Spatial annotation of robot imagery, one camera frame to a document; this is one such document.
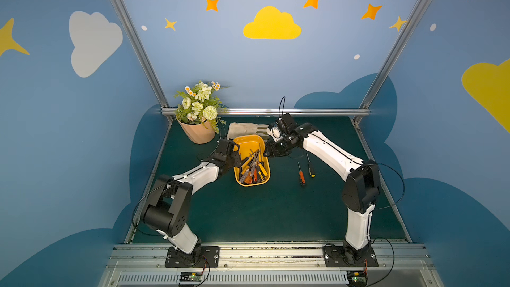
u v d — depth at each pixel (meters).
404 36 0.85
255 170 0.94
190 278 0.72
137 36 0.85
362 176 0.55
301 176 0.96
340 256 0.73
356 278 0.73
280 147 0.76
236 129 1.16
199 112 0.88
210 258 0.74
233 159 0.86
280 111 0.71
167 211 0.45
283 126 0.71
